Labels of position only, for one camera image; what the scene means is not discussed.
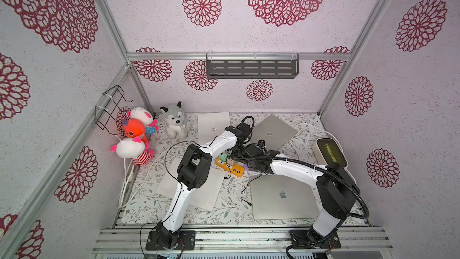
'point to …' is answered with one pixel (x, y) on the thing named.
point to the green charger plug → (223, 157)
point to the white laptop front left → (205, 196)
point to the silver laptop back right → (275, 132)
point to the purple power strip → (246, 166)
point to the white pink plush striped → (135, 149)
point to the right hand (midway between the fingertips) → (254, 162)
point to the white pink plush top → (141, 113)
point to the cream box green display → (327, 151)
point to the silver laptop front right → (283, 196)
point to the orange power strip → (237, 170)
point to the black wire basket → (104, 116)
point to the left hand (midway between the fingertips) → (247, 162)
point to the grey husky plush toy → (178, 125)
